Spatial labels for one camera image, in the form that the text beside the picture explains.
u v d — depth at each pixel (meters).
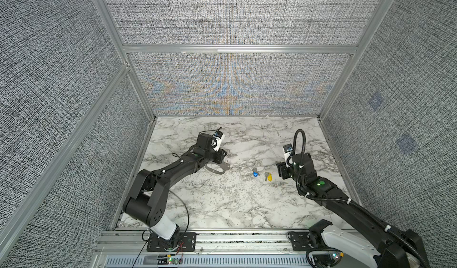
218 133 0.80
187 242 0.73
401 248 0.39
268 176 0.92
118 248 0.73
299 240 0.73
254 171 0.95
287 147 0.71
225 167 0.97
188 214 0.81
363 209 0.47
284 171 0.73
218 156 0.80
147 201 0.45
